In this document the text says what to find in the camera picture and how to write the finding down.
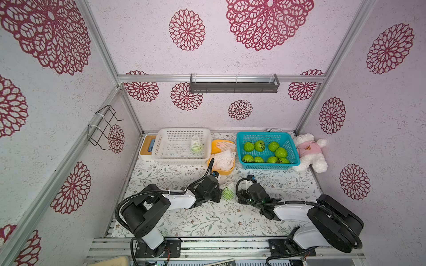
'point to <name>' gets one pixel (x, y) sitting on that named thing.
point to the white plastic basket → (173, 146)
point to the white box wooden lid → (147, 147)
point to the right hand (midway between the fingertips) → (234, 191)
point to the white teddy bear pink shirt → (310, 153)
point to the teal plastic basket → (267, 150)
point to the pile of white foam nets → (224, 160)
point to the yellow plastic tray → (214, 149)
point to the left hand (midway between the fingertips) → (220, 193)
